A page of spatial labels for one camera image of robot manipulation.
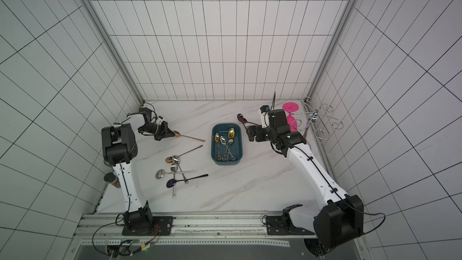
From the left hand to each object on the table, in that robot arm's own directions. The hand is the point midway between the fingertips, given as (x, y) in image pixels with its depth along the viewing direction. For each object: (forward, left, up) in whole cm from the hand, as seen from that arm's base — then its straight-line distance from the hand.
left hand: (174, 134), depth 101 cm
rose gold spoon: (+1, -1, -1) cm, 2 cm away
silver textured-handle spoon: (-33, -7, -1) cm, 34 cm away
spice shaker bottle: (-28, +20, +8) cm, 35 cm away
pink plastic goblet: (-1, -62, +25) cm, 67 cm away
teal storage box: (-6, -31, 0) cm, 31 cm away
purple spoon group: (-27, -5, -1) cm, 28 cm away
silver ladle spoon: (-23, +1, -1) cm, 23 cm away
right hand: (-9, -42, +19) cm, 47 cm away
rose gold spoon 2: (-16, -2, +1) cm, 16 cm away
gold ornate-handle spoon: (-2, -25, 0) cm, 25 cm away
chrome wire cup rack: (-9, -70, +29) cm, 76 cm away
